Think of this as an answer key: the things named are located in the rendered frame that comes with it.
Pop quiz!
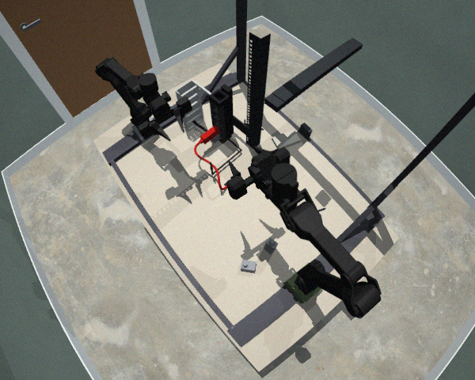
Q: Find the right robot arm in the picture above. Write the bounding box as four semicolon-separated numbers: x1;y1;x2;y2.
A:
95;57;171;128

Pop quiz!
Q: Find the black perforated rack post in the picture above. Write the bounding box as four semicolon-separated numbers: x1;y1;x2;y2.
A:
246;32;271;148

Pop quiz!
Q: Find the red power plug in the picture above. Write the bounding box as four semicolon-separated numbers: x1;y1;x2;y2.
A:
199;125;219;144

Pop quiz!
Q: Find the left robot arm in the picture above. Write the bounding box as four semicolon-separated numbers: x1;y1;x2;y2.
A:
248;150;381;318

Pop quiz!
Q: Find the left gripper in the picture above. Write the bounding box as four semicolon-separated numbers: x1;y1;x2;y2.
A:
226;146;290;200

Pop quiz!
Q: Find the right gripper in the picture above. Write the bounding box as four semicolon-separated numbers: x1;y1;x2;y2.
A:
138;97;192;141

